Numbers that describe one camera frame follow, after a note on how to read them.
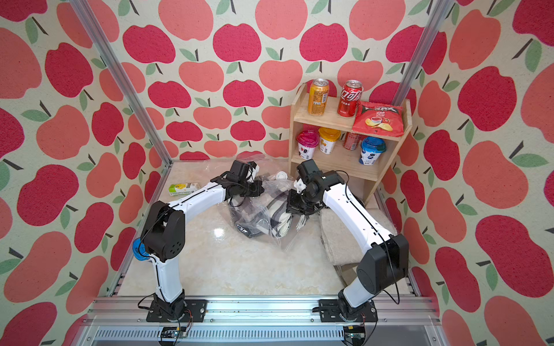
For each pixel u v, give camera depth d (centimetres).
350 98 70
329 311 73
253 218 86
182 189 104
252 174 80
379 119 70
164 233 51
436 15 71
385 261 42
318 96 71
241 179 75
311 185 57
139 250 80
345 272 81
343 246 84
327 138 88
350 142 93
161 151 119
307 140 86
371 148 84
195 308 75
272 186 94
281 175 98
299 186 76
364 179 87
